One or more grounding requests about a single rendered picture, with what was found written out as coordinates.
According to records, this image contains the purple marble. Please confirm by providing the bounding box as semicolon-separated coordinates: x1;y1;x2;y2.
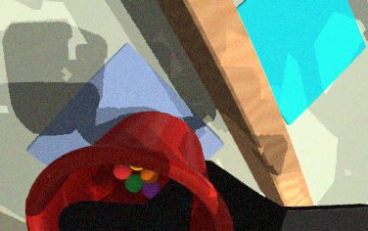
142;181;161;199

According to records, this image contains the brown wooden block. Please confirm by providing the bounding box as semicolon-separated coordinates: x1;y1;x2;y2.
156;0;314;207

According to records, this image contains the red marble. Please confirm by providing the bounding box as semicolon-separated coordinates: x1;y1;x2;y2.
113;164;132;179

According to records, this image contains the red plastic cup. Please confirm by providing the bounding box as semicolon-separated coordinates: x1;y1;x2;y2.
25;111;234;231

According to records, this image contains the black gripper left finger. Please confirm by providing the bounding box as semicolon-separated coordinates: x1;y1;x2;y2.
59;179;194;231

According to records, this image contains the green marble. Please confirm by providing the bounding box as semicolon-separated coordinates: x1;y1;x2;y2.
125;174;144;193

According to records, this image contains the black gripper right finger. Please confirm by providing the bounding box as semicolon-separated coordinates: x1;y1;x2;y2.
206;161;368;231

